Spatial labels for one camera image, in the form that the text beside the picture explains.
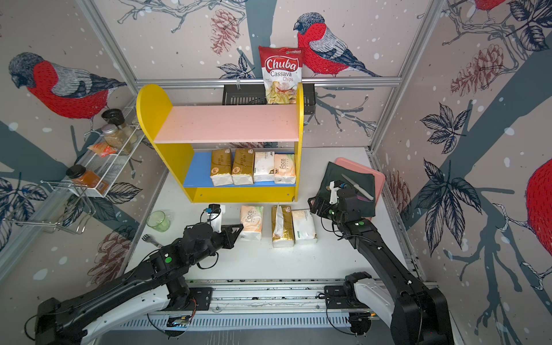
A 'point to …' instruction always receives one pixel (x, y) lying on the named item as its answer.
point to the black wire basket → (255, 95)
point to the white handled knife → (359, 187)
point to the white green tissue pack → (264, 167)
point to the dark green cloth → (366, 182)
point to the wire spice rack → (102, 170)
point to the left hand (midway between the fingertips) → (247, 224)
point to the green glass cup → (158, 221)
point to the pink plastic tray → (379, 178)
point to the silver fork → (148, 238)
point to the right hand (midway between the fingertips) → (315, 200)
